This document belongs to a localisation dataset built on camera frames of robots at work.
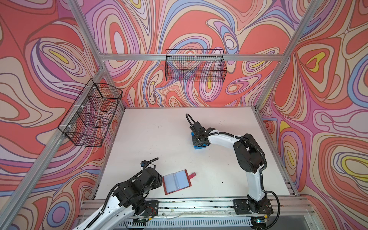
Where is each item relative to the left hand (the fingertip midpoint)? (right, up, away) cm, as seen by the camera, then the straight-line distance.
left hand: (162, 178), depth 78 cm
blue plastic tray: (+20, +17, +10) cm, 28 cm away
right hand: (+23, +17, +20) cm, 35 cm away
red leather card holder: (+8, -3, +4) cm, 9 cm away
